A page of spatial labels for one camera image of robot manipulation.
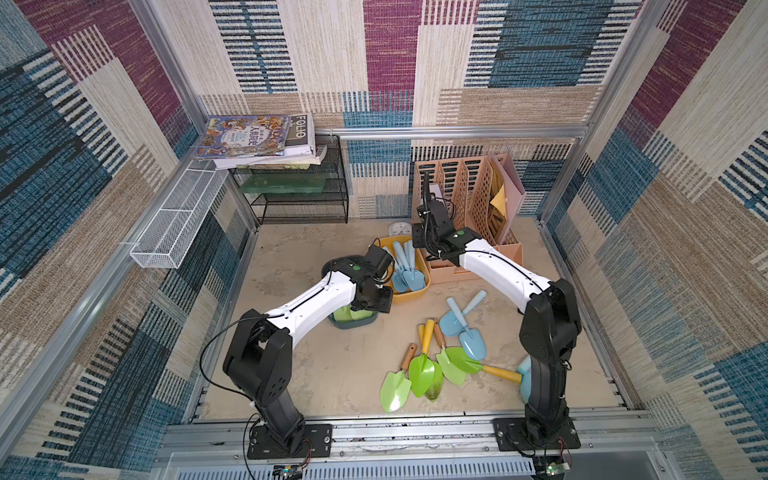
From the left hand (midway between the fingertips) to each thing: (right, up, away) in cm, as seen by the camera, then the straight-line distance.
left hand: (382, 302), depth 87 cm
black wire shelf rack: (-26, +36, +28) cm, 53 cm away
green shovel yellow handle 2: (+25, -17, -2) cm, 30 cm away
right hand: (+11, +22, +4) cm, 25 cm away
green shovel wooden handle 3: (+17, -16, -1) cm, 23 cm away
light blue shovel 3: (+5, +4, +11) cm, 13 cm away
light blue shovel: (+10, +5, +12) cm, 17 cm away
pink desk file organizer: (+27, +37, +13) cm, 48 cm away
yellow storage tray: (+13, +11, +16) cm, 23 cm away
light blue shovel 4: (+26, -11, +2) cm, 28 cm away
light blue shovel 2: (+6, +10, +16) cm, 20 cm away
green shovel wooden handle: (-11, -5, +5) cm, 13 cm away
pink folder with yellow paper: (+38, +33, +5) cm, 51 cm away
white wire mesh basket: (-65, +20, +5) cm, 68 cm away
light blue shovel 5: (+20, -8, +5) cm, 22 cm away
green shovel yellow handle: (+11, -17, -6) cm, 21 cm away
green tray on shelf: (-32, +37, +13) cm, 50 cm away
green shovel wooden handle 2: (+4, -21, -6) cm, 22 cm away
